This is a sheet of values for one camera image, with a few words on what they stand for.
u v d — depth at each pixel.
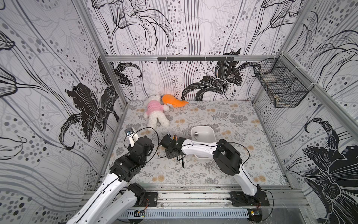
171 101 1.11
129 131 0.59
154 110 1.01
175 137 0.96
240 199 0.72
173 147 0.68
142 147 0.52
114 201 0.45
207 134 0.98
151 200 0.73
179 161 0.86
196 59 0.93
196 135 0.98
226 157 0.55
